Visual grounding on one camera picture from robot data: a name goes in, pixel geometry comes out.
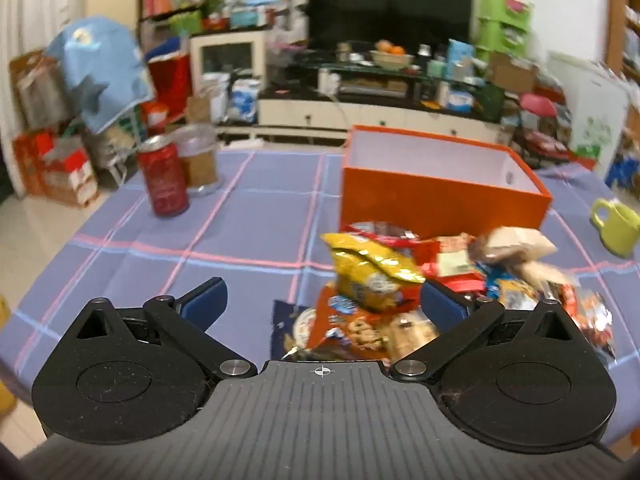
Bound red white snack bag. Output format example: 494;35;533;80
413;233;486;294

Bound beige bread pack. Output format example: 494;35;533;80
468;226;579;292

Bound yellow snack bag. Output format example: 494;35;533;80
321;233;425;312

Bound blue plaid tablecloth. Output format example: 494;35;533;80
1;151;639;441

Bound orange cookie snack bag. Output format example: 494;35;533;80
306;284;439;367

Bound orange cardboard box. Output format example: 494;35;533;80
340;126;552;238

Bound red soda can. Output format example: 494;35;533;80
137;134;190;217

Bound clear plastic jar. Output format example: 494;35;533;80
170;124;220;195

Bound yellow-green mug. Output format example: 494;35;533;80
590;198;639;258

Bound white tv cabinet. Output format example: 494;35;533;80
257;93;500;143

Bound brown cardboard box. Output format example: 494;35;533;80
486;52;539;94

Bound white small fridge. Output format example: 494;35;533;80
547;51;629;179

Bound blue star fabric cover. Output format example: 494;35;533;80
44;15;155;134

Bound fruit bowl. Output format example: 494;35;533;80
370;40;413;70

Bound green plastic drawers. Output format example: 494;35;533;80
475;0;534;62

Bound white cabinet glass door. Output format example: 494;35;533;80
189;28;268;93

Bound black flat television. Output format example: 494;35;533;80
306;0;473;53

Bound wooden bookshelf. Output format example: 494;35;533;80
604;0;639;82

